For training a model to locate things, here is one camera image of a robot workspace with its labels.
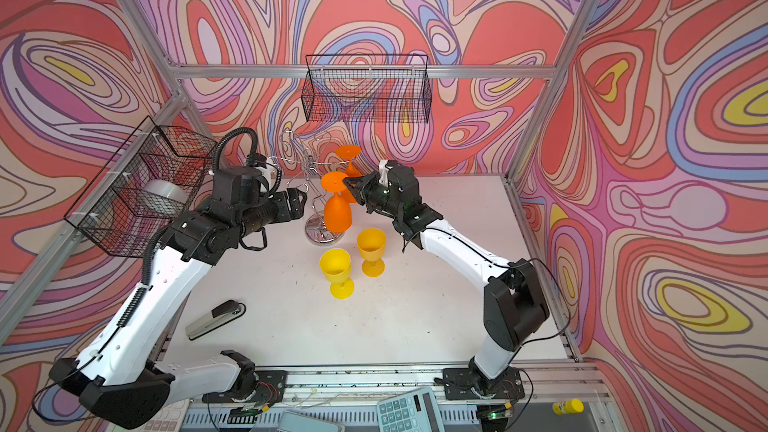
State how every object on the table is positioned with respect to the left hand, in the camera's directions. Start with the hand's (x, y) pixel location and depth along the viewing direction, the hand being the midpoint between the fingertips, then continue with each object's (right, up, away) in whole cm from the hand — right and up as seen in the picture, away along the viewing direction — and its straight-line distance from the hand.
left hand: (296, 195), depth 69 cm
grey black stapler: (-24, -32, +14) cm, 42 cm away
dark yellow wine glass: (+17, -14, +18) cm, 28 cm away
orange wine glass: (+8, -4, +12) cm, 15 cm away
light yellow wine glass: (+7, -20, +16) cm, 26 cm away
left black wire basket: (-42, -4, -2) cm, 42 cm away
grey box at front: (0, -50, -4) cm, 51 cm away
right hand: (+10, +3, +6) cm, 12 cm away
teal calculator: (+27, -51, 0) cm, 58 cm away
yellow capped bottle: (+62, -47, -4) cm, 78 cm away
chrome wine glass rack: (-7, +21, +43) cm, 48 cm away
